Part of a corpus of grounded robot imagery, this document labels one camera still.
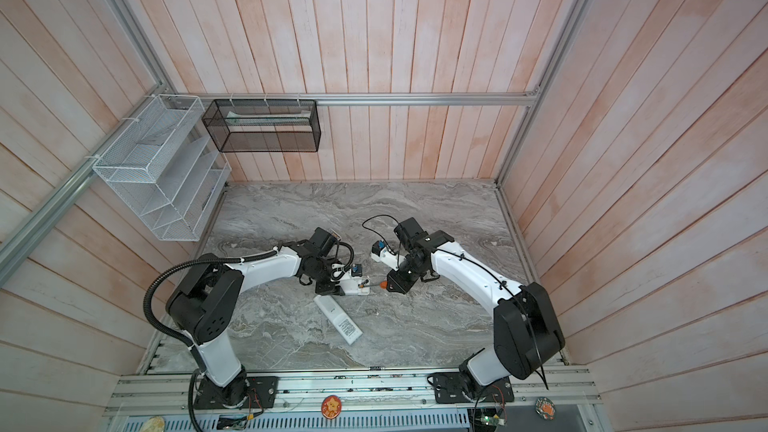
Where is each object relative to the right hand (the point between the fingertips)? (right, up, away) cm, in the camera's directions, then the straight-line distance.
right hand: (393, 282), depth 84 cm
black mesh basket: (-45, +51, +21) cm, 72 cm away
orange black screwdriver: (-3, 0, -2) cm, 4 cm away
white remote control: (-11, -3, +7) cm, 13 cm away
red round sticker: (-16, -27, -12) cm, 34 cm away
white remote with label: (-15, -10, 0) cm, 18 cm away
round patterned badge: (+37, -28, -13) cm, 47 cm away
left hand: (-16, -3, +8) cm, 18 cm away
